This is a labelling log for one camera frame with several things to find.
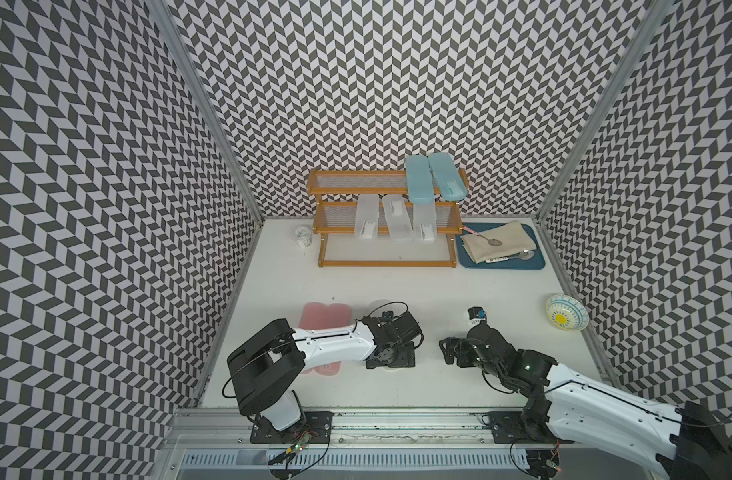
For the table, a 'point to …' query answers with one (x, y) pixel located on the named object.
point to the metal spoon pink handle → (491, 241)
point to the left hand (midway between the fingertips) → (395, 363)
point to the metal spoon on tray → (524, 255)
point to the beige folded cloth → (513, 235)
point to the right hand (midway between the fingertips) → (454, 349)
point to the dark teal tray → (537, 263)
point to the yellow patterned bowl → (567, 313)
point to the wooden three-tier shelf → (333, 207)
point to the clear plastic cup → (303, 236)
